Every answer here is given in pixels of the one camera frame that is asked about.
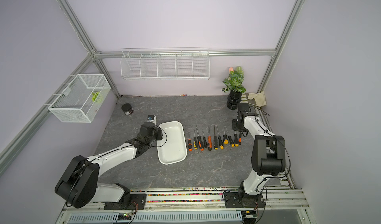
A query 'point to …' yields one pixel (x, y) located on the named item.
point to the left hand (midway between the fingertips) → (159, 129)
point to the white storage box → (172, 148)
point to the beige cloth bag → (257, 99)
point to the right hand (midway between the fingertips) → (238, 126)
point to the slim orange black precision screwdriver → (240, 139)
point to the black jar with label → (127, 108)
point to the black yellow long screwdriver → (231, 142)
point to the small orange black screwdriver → (199, 141)
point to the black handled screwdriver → (205, 143)
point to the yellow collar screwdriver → (215, 144)
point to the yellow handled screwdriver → (235, 140)
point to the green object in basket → (95, 96)
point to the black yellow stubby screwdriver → (220, 140)
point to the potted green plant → (233, 84)
